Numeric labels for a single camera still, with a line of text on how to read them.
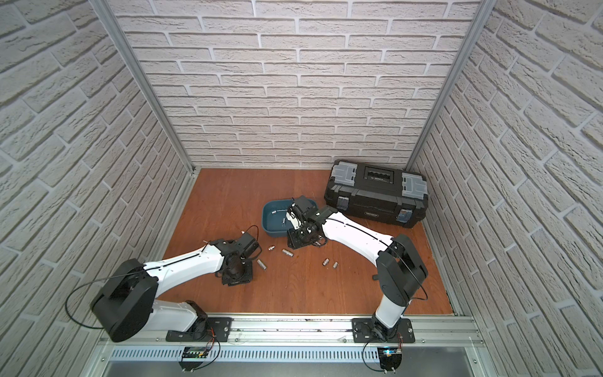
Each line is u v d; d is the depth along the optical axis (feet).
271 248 3.01
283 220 3.27
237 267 2.14
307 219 2.14
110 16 2.33
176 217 3.44
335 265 2.87
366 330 2.42
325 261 2.88
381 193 2.94
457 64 2.64
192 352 2.38
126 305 1.38
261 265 2.85
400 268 1.47
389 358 2.31
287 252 2.95
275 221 3.28
